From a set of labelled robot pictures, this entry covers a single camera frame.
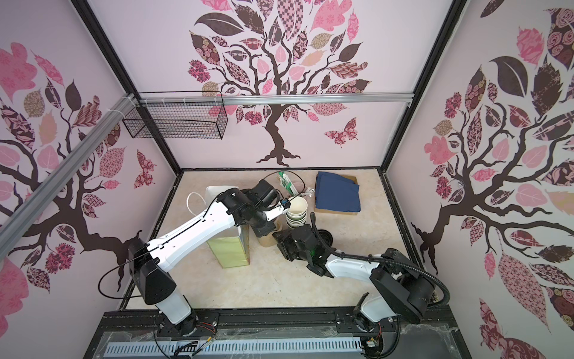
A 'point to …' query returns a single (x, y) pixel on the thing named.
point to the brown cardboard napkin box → (326, 210)
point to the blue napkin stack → (337, 193)
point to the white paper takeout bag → (231, 247)
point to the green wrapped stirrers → (286, 183)
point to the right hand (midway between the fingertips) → (271, 236)
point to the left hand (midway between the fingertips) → (264, 227)
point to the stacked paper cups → (297, 215)
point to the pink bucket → (299, 186)
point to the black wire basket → (180, 115)
